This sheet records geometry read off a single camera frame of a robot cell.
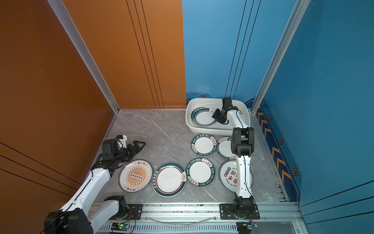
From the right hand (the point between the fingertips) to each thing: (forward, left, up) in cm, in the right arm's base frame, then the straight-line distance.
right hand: (213, 116), depth 108 cm
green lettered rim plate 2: (-23, -6, -6) cm, 24 cm away
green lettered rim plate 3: (-40, +11, -6) cm, 42 cm away
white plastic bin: (-12, -2, +1) cm, 13 cm away
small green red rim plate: (+3, +8, -3) cm, 9 cm away
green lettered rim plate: (-20, +8, -7) cm, 23 cm away
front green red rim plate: (-44, +29, -5) cm, 53 cm away
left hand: (-30, +45, +8) cm, 54 cm away
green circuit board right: (-67, -10, -8) cm, 68 cm away
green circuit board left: (-67, +50, -7) cm, 84 cm away
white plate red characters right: (-42, -5, -6) cm, 43 cm away
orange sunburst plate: (-42, +49, -5) cm, 65 cm away
